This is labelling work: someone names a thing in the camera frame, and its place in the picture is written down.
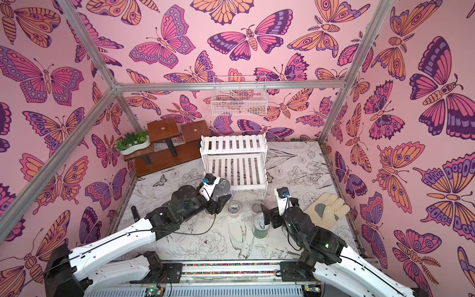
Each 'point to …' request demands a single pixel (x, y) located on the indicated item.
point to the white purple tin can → (222, 189)
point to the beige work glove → (327, 210)
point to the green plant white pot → (132, 142)
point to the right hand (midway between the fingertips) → (269, 202)
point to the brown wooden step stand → (167, 146)
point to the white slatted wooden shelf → (240, 159)
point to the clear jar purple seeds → (234, 209)
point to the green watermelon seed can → (260, 230)
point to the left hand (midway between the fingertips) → (225, 188)
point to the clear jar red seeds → (257, 207)
